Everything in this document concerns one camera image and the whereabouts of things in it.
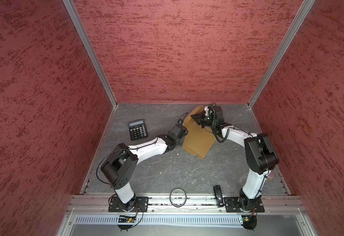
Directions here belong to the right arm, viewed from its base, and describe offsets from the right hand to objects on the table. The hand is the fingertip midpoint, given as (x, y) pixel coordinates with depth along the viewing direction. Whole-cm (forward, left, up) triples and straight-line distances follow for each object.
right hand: (188, 117), depth 91 cm
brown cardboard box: (-6, -7, -19) cm, 21 cm away
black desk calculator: (+2, +36, -14) cm, 39 cm away
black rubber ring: (-43, +12, -16) cm, 48 cm away
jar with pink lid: (-35, -41, -6) cm, 54 cm away
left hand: (-10, +7, -8) cm, 14 cm away
